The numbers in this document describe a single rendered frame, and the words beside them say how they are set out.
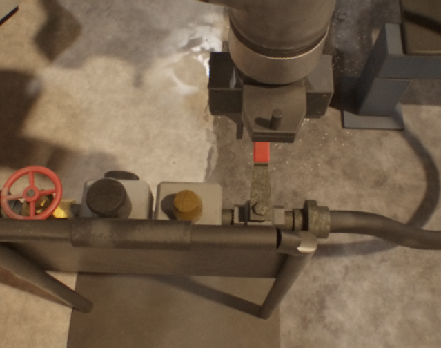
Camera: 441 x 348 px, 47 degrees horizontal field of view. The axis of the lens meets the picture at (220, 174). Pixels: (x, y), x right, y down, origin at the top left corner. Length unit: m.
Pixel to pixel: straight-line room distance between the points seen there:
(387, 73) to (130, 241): 0.73
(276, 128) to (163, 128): 0.76
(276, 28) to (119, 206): 0.29
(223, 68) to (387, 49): 0.57
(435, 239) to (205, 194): 0.35
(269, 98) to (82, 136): 0.80
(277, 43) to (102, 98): 0.88
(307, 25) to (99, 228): 0.28
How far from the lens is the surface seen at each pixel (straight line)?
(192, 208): 0.60
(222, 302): 1.07
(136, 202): 0.65
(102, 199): 0.61
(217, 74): 0.54
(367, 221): 0.67
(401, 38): 1.09
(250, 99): 0.49
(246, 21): 0.43
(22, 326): 1.14
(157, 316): 1.07
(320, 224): 0.66
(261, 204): 0.62
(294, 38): 0.43
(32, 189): 0.64
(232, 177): 1.15
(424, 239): 0.78
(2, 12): 1.41
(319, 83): 0.55
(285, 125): 0.48
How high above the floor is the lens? 1.06
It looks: 67 degrees down
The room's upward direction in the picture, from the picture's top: straight up
